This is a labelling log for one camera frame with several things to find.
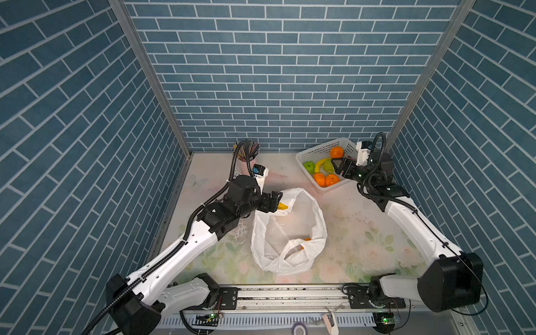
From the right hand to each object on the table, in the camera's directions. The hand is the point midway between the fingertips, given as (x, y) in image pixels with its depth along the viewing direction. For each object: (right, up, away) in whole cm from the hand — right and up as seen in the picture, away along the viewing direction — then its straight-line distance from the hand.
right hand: (341, 161), depth 80 cm
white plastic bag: (-22, -30, -5) cm, 38 cm away
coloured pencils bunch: (-41, +7, +24) cm, 48 cm away
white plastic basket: (0, +7, +32) cm, 33 cm away
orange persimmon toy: (-4, -8, +21) cm, 23 cm away
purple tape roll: (-18, -55, -12) cm, 59 cm away
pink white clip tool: (-7, -56, -14) cm, 58 cm away
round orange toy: (+1, -8, +21) cm, 23 cm away
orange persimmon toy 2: (-14, -29, -5) cm, 32 cm away
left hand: (-24, -12, -8) cm, 28 cm away
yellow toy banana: (-3, 0, +30) cm, 31 cm away
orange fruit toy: (+7, +6, +33) cm, 34 cm away
